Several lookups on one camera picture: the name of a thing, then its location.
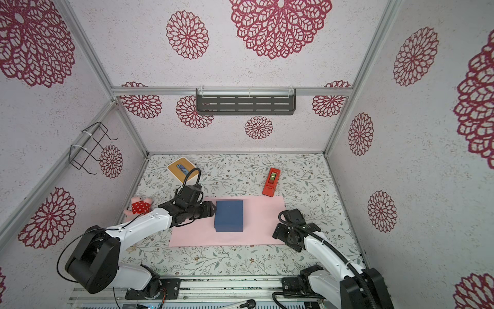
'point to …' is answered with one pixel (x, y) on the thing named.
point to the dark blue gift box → (229, 216)
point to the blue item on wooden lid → (184, 170)
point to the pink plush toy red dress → (139, 206)
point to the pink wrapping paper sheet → (260, 217)
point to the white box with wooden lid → (177, 172)
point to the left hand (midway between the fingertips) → (212, 210)
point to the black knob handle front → (250, 304)
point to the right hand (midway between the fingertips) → (280, 235)
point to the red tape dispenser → (271, 182)
